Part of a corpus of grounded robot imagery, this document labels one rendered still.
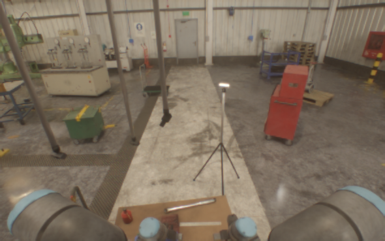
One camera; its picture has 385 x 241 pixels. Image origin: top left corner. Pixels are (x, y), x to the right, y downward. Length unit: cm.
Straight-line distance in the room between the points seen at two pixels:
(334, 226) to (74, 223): 50
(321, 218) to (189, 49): 1007
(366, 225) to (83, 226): 56
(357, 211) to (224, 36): 1018
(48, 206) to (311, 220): 55
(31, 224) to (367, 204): 70
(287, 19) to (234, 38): 277
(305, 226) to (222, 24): 1019
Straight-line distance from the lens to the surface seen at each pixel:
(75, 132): 385
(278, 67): 798
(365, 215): 53
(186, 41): 1028
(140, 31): 1059
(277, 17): 1120
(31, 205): 56
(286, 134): 346
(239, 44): 1066
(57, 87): 708
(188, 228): 169
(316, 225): 47
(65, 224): 48
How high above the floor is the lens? 190
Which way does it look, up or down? 27 degrees down
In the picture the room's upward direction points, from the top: 2 degrees counter-clockwise
